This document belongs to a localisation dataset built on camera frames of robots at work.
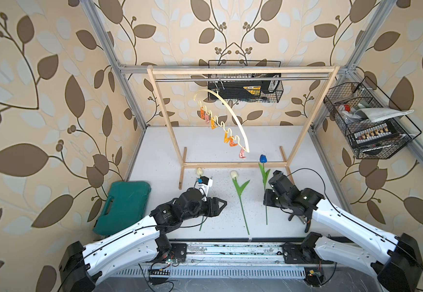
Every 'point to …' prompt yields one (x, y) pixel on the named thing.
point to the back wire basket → (272, 96)
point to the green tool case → (125, 205)
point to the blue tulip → (264, 173)
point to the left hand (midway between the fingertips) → (224, 204)
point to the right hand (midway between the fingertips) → (263, 197)
